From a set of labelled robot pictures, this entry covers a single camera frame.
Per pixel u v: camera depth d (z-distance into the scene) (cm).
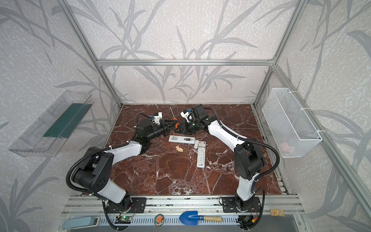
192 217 70
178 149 94
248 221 74
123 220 72
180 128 80
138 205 74
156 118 82
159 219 69
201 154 91
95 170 46
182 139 99
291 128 63
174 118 85
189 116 77
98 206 75
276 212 71
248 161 47
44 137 63
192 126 74
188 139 99
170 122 82
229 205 73
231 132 53
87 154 46
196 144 96
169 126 78
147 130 69
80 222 65
